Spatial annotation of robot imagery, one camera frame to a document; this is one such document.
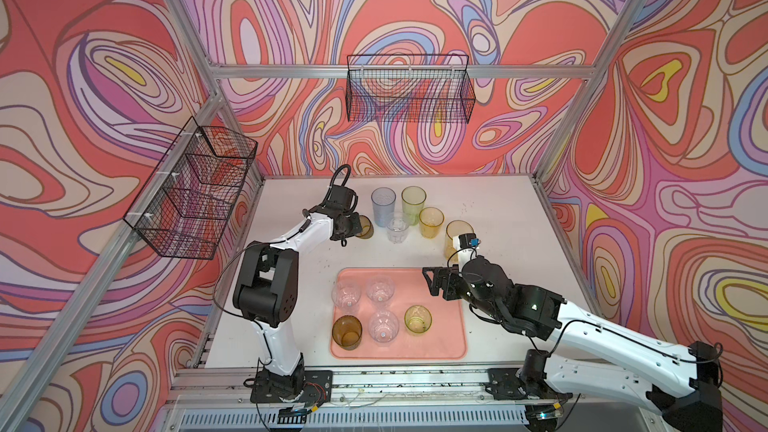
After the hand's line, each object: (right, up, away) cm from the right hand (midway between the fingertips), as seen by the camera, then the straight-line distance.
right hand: (439, 277), depth 73 cm
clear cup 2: (-25, -10, +14) cm, 31 cm away
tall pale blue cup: (-14, +18, +21) cm, 32 cm away
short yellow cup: (+2, +12, +30) cm, 32 cm away
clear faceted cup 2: (-14, -16, +9) cm, 23 cm away
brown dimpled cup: (-19, +11, +20) cm, 30 cm away
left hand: (-22, +11, +23) cm, 34 cm away
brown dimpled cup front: (-24, -17, +8) cm, 31 cm away
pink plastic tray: (-10, -12, +4) cm, 16 cm away
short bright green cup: (-4, -15, +10) cm, 18 cm away
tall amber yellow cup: (+7, +10, +17) cm, 21 cm away
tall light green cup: (-4, +19, +23) cm, 30 cm away
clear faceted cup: (-15, -8, +16) cm, 23 cm away
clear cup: (-9, +9, +30) cm, 33 cm away
